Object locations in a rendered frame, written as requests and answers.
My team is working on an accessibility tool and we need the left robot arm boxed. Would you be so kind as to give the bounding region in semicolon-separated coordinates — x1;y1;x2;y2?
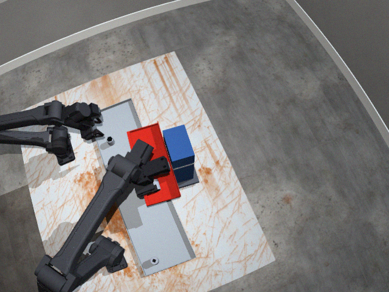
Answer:
0;100;102;165

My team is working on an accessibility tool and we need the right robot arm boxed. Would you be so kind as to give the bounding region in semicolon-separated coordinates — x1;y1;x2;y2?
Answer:
35;139;171;292

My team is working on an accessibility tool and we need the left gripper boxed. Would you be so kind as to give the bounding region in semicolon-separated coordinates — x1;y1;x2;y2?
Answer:
74;118;104;141

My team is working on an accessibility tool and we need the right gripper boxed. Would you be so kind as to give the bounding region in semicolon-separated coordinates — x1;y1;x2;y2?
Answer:
133;173;158;196

